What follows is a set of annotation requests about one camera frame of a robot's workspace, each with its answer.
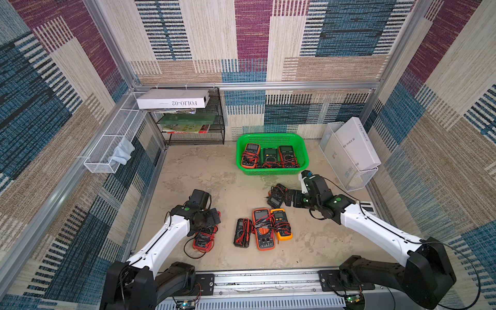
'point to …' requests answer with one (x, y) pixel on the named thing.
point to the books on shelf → (186, 123)
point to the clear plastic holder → (345, 168)
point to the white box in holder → (356, 143)
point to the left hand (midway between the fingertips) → (209, 221)
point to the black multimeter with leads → (242, 236)
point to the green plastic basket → (299, 141)
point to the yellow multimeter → (281, 225)
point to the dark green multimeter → (270, 158)
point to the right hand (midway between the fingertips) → (290, 194)
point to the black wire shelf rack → (217, 130)
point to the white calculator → (368, 206)
